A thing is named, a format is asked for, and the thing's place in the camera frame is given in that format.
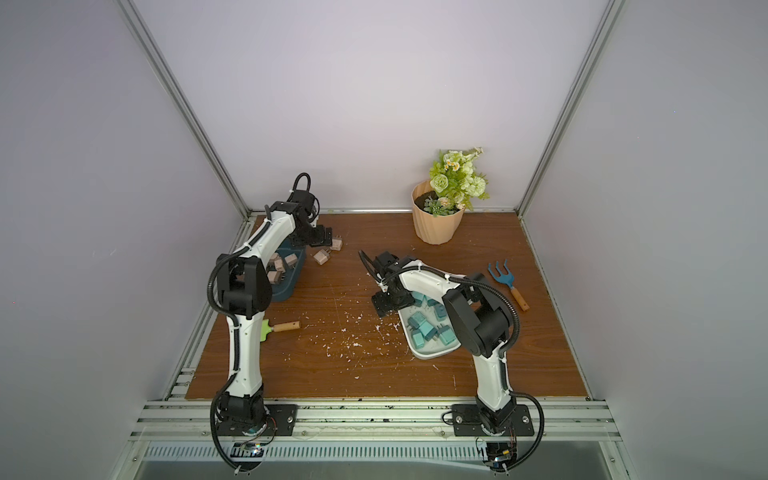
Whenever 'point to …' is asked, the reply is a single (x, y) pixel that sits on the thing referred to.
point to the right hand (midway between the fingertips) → (388, 307)
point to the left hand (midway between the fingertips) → (324, 241)
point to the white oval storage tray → (413, 316)
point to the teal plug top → (417, 339)
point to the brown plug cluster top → (322, 256)
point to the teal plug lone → (440, 311)
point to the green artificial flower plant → (455, 182)
